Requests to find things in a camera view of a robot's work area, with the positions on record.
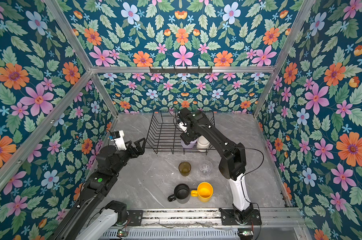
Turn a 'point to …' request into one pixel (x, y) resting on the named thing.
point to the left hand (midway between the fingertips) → (139, 137)
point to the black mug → (181, 194)
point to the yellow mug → (204, 192)
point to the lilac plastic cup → (190, 145)
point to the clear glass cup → (205, 169)
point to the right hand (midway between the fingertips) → (190, 138)
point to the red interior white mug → (202, 144)
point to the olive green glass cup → (184, 168)
